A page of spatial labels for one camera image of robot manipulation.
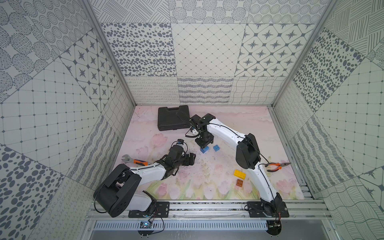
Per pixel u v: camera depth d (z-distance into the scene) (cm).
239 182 82
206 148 90
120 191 43
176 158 70
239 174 86
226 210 75
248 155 57
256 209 73
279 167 88
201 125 69
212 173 86
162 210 74
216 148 95
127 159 90
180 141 81
